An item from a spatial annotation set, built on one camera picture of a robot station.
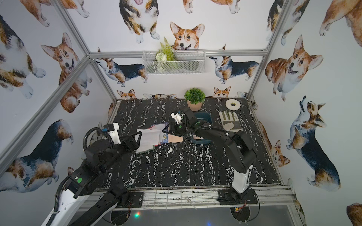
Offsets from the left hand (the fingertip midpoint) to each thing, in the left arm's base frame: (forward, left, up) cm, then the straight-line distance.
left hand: (138, 132), depth 66 cm
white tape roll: (+43, -61, -30) cm, 80 cm away
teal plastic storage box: (+28, -38, -29) cm, 55 cm away
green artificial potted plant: (+36, -28, -14) cm, 48 cm away
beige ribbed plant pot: (+33, -28, -21) cm, 48 cm away
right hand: (+8, -9, -13) cm, 18 cm away
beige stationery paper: (+13, -12, -30) cm, 35 cm away
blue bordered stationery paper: (+14, -7, -29) cm, 33 cm away
